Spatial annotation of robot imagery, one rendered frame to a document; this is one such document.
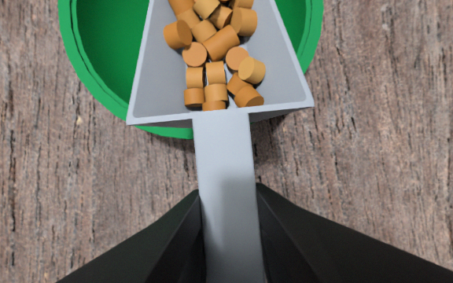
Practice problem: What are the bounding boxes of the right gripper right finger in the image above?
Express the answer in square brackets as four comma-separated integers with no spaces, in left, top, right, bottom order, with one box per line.
[256,182,453,283]

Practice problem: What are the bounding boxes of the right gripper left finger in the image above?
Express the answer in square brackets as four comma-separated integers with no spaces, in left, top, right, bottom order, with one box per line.
[55,189,206,283]

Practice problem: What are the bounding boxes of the grey metal scoop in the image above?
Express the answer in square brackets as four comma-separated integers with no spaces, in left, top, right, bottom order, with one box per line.
[126,0,315,283]

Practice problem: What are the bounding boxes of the green bowl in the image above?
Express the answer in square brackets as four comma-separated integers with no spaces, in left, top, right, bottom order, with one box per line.
[57,0,324,139]

